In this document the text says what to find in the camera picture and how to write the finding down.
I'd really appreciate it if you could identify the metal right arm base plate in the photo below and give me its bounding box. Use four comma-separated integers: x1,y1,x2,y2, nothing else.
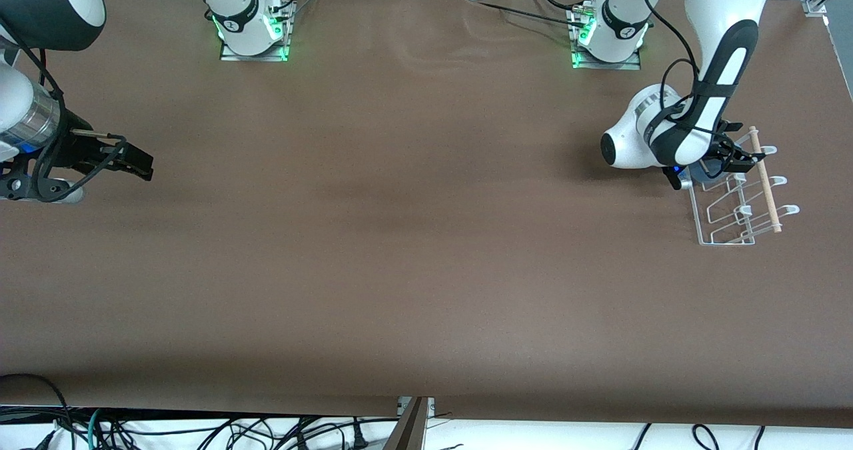
219,0,296,63

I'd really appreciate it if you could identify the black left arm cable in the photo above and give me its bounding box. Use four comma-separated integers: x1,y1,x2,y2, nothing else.
634,0,737,137

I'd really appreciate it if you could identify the grey table leg beam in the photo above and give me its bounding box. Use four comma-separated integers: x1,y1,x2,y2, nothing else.
383,397,430,450

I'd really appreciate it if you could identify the black cable on table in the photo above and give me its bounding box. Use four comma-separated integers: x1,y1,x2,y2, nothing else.
460,0,595,27

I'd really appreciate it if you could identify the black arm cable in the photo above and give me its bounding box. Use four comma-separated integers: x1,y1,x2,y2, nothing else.
634,0,737,137
0,18,129,201

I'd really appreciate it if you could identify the white wire dish rack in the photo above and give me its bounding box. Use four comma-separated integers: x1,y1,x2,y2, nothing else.
686,125,800,247

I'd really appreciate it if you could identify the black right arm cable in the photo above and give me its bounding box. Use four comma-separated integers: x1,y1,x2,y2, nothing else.
0,18,129,201

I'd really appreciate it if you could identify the light blue object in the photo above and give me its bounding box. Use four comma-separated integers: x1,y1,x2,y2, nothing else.
692,159,724,185

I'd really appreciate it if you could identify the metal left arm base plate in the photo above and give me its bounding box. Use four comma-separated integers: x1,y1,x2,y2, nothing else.
570,7,643,71

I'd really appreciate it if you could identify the brown table cover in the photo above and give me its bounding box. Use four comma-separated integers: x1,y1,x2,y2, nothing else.
0,0,853,429

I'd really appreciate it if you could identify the teal cable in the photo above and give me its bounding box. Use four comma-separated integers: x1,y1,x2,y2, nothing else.
85,409,105,450

